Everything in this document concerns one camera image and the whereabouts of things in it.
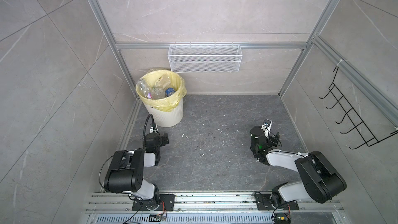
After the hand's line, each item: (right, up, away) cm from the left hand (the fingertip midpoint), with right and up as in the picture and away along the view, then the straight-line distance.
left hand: (156, 130), depth 94 cm
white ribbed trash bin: (+6, +7, -2) cm, 10 cm away
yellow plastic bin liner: (+10, +16, -12) cm, 23 cm away
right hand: (+68, +2, -5) cm, 68 cm away
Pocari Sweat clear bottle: (+9, +24, -2) cm, 26 cm away
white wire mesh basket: (+31, +47, +7) cm, 57 cm away
